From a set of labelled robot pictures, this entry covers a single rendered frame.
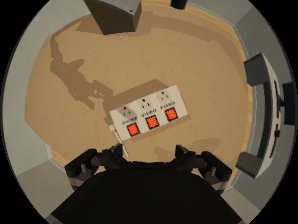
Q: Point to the grey power strip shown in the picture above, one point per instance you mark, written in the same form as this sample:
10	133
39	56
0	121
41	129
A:
147	113

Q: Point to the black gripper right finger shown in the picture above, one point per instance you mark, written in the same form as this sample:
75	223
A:
215	171

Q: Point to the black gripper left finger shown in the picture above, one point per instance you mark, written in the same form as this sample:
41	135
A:
83	167

